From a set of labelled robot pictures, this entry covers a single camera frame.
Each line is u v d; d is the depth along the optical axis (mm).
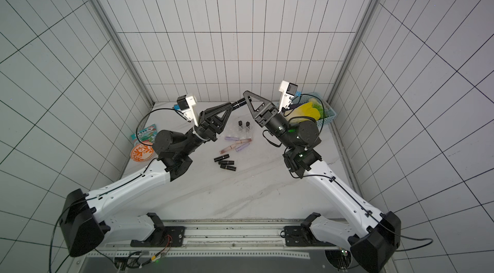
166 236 707
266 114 481
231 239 736
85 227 378
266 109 493
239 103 517
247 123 1004
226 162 918
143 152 950
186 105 488
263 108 494
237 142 1003
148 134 1027
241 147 977
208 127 501
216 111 526
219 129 525
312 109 1055
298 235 724
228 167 899
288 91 495
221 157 937
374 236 368
